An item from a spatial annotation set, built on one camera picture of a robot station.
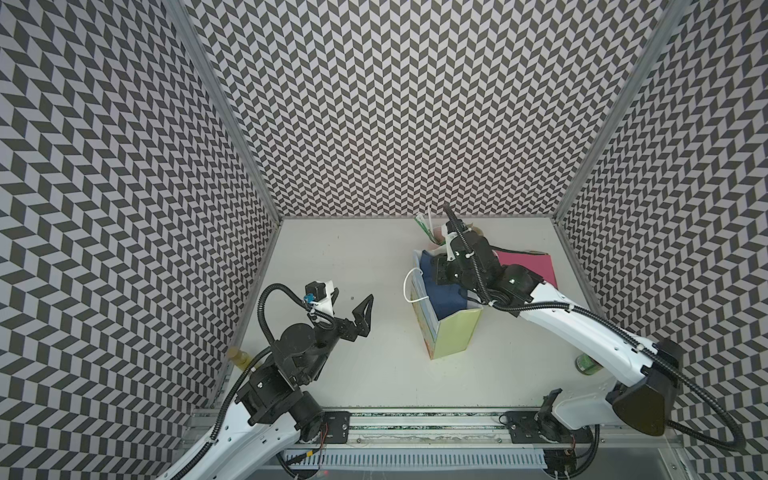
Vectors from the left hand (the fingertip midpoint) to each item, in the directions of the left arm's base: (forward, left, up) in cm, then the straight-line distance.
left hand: (356, 296), depth 67 cm
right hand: (+9, -18, -2) cm, 20 cm away
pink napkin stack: (+24, -57, -23) cm, 66 cm away
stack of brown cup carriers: (+41, -38, -23) cm, 61 cm away
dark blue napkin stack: (+4, -22, -9) cm, 25 cm away
